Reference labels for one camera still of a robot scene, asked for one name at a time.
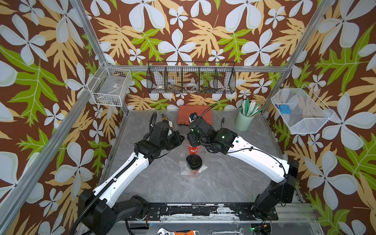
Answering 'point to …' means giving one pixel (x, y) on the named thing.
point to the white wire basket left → (110, 85)
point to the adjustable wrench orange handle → (164, 231)
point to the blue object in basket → (285, 109)
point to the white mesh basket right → (309, 114)
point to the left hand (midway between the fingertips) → (186, 135)
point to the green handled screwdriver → (223, 121)
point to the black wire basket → (166, 77)
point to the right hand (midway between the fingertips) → (191, 133)
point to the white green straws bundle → (249, 108)
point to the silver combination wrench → (238, 230)
